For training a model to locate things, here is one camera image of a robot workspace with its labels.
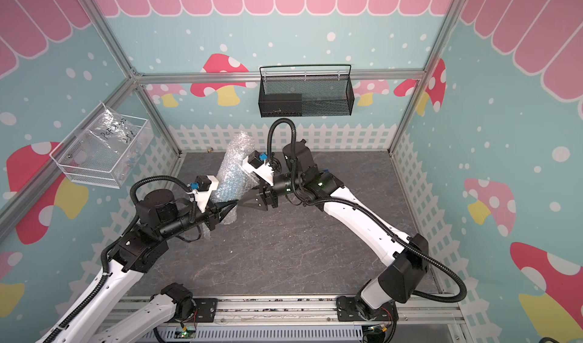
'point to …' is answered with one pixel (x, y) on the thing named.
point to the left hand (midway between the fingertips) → (233, 201)
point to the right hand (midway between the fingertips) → (243, 194)
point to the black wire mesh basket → (305, 95)
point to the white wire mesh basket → (105, 152)
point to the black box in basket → (281, 105)
